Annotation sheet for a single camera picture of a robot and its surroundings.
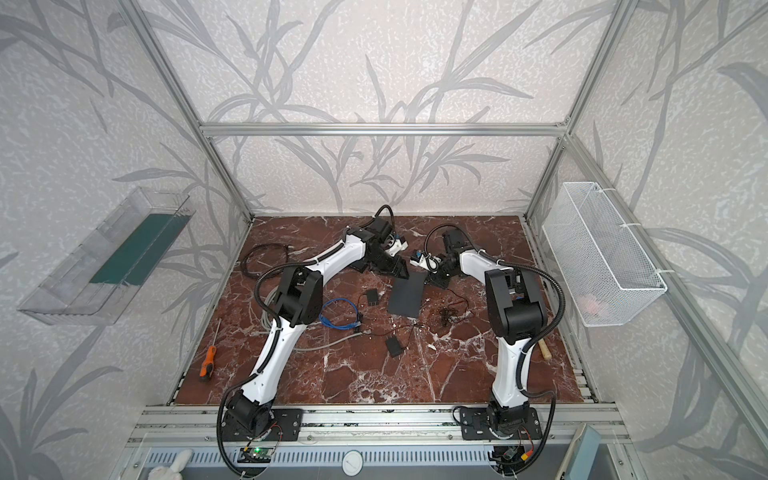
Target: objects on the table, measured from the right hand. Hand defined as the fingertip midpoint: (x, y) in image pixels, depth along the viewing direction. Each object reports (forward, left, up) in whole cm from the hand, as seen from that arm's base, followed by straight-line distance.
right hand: (432, 265), depth 102 cm
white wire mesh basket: (-25, -32, +33) cm, 52 cm away
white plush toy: (-56, +61, +1) cm, 83 cm away
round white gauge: (-55, +22, -1) cm, 59 cm away
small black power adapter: (-10, +20, -3) cm, 23 cm away
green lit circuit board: (-53, +46, -3) cm, 70 cm away
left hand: (-2, +8, +1) cm, 9 cm away
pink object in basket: (-25, -37, +18) cm, 48 cm away
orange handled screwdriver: (-33, +64, -1) cm, 72 cm away
